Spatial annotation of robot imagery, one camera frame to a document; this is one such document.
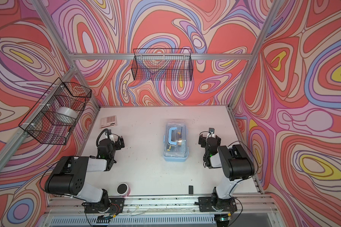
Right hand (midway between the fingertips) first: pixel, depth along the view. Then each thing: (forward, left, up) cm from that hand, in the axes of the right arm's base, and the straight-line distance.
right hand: (209, 136), depth 97 cm
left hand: (0, +63, +4) cm, 63 cm away
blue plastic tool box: (-7, +24, +8) cm, 26 cm away
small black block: (-33, +16, -3) cm, 37 cm away
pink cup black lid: (-33, +53, +2) cm, 62 cm away
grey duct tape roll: (-5, +79, +31) cm, 85 cm away
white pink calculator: (+17, +75, 0) cm, 77 cm away
